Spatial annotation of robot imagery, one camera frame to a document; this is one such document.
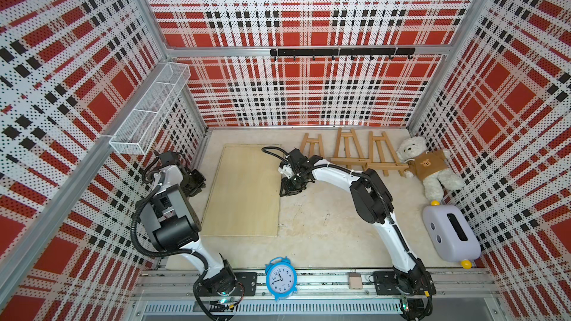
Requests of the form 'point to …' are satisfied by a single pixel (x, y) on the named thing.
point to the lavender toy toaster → (451, 232)
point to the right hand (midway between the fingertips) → (286, 193)
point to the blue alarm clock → (281, 277)
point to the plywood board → (244, 198)
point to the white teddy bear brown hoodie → (432, 166)
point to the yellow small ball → (466, 264)
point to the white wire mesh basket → (137, 128)
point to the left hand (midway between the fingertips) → (208, 184)
